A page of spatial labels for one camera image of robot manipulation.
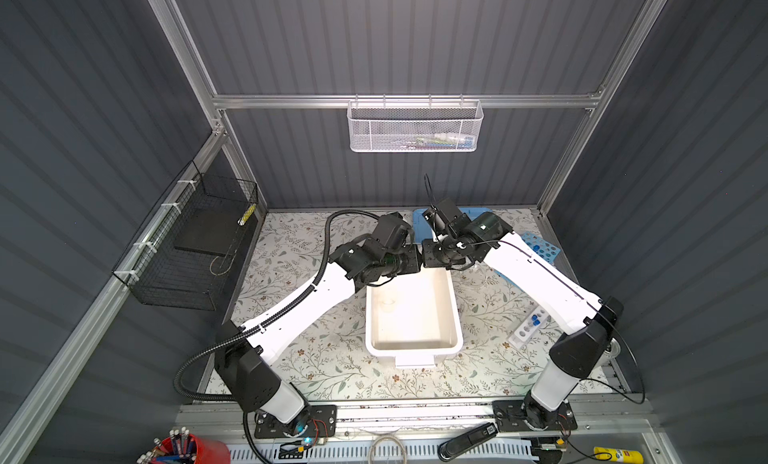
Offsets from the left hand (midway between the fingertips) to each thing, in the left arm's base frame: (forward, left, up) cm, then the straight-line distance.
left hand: (422, 258), depth 75 cm
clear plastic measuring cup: (-21, -46, -12) cm, 52 cm away
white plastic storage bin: (-4, +1, -25) cm, 25 cm away
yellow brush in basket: (+12, +46, +4) cm, 48 cm away
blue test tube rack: (+20, -48, -23) cm, 57 cm away
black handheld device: (-37, -5, -21) cm, 43 cm away
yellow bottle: (-41, -42, -23) cm, 63 cm away
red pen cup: (-35, +53, -14) cm, 65 cm away
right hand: (+1, -2, -2) cm, 3 cm away
